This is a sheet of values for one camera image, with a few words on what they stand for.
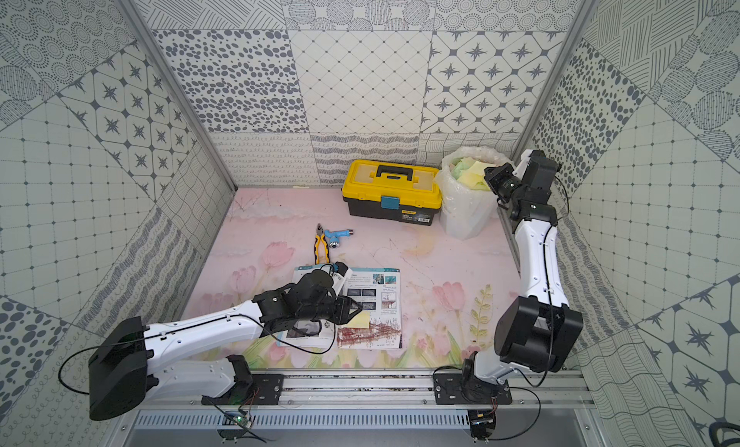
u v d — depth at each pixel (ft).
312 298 2.00
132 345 1.45
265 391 2.42
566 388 2.45
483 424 2.36
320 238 3.41
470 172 2.78
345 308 2.25
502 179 2.25
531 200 1.91
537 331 1.43
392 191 3.14
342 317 2.21
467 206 2.77
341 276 2.35
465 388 2.24
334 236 3.41
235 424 2.34
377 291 3.03
